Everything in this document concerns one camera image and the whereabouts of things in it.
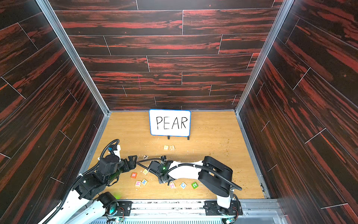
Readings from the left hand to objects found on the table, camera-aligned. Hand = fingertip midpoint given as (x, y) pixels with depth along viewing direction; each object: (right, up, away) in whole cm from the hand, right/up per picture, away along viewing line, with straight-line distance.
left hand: (133, 158), depth 76 cm
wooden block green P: (+16, +3, +21) cm, 27 cm away
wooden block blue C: (+28, -17, +5) cm, 33 cm away
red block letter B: (-2, -12, +8) cm, 15 cm away
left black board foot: (+18, +9, +26) cm, 33 cm away
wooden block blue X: (+5, -15, +6) cm, 17 cm away
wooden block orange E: (+20, +3, +20) cm, 29 cm away
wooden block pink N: (+1, -16, +6) cm, 17 cm away
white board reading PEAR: (+19, +20, +22) cm, 36 cm away
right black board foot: (+33, +9, +26) cm, 43 cm away
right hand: (+18, -13, +11) cm, 25 cm away
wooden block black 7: (+3, -3, +17) cm, 17 cm away
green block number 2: (+35, -17, +5) cm, 39 cm away
